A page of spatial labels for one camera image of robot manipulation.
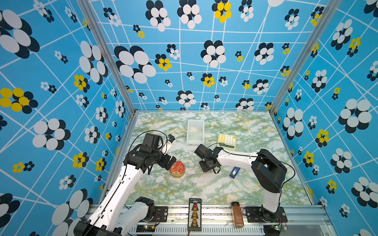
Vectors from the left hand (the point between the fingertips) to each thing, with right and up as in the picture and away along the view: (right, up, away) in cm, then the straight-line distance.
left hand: (168, 153), depth 76 cm
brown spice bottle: (+34, -29, -6) cm, 45 cm away
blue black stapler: (+37, -13, +8) cm, 40 cm away
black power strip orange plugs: (+14, -29, -4) cm, 33 cm away
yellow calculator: (+36, +3, +23) cm, 43 cm away
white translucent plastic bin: (+15, +9, +31) cm, 35 cm away
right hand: (+21, -11, +15) cm, 28 cm away
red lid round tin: (+4, -11, +9) cm, 15 cm away
